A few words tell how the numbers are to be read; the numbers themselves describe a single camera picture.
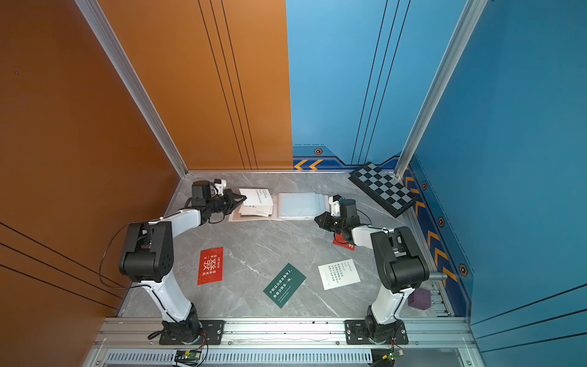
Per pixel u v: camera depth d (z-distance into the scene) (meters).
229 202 0.85
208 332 0.74
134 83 0.85
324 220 0.85
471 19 0.71
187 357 0.72
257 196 0.99
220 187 0.91
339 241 0.82
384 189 1.09
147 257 0.50
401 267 0.47
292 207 1.06
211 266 0.88
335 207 0.88
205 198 0.79
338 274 0.86
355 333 0.72
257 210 1.02
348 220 0.76
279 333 0.76
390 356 0.69
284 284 0.83
